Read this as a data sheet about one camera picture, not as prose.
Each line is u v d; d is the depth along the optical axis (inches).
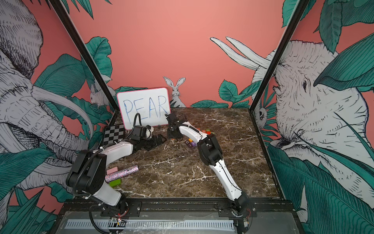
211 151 25.0
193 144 38.6
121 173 32.9
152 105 39.8
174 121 32.7
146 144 31.2
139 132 29.2
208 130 42.2
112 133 39.8
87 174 18.0
